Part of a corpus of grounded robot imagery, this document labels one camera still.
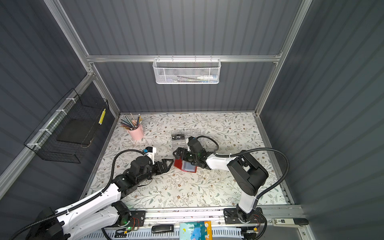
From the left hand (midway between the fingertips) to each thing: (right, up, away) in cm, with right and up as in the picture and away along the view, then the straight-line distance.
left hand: (169, 164), depth 78 cm
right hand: (+4, +3, +11) cm, 12 cm away
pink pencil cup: (-26, +15, +24) cm, 39 cm away
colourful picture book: (+14, -29, -8) cm, 34 cm away
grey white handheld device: (+58, -25, -8) cm, 64 cm away
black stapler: (-2, -27, -10) cm, 29 cm away
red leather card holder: (+8, -4, +13) cm, 16 cm away
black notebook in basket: (-42, +18, -8) cm, 47 cm away
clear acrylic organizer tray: (+3, +12, +20) cm, 24 cm away
